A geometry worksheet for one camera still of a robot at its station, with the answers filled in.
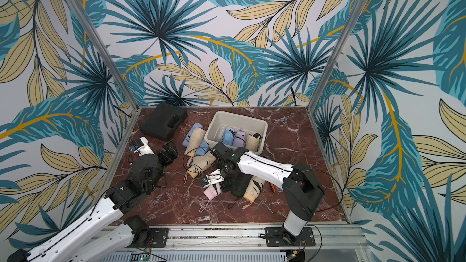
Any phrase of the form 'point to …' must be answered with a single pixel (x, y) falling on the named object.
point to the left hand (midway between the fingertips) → (169, 147)
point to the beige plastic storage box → (221, 120)
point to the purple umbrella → (239, 139)
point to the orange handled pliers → (273, 187)
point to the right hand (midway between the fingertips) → (220, 176)
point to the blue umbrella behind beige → (203, 149)
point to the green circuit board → (144, 259)
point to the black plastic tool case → (163, 121)
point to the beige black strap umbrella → (253, 190)
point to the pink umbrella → (210, 193)
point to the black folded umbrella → (236, 198)
